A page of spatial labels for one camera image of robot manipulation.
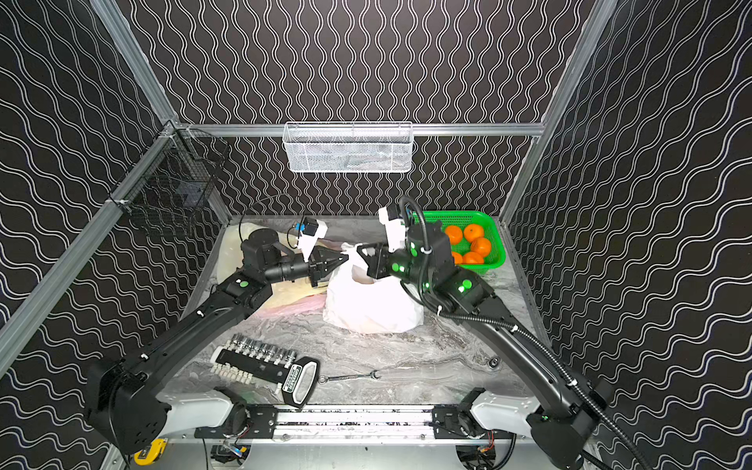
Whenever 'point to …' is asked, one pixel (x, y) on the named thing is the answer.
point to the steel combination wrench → (325, 379)
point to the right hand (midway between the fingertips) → (357, 247)
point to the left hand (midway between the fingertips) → (355, 259)
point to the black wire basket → (170, 189)
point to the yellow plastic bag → (229, 257)
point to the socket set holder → (243, 358)
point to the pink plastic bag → (313, 307)
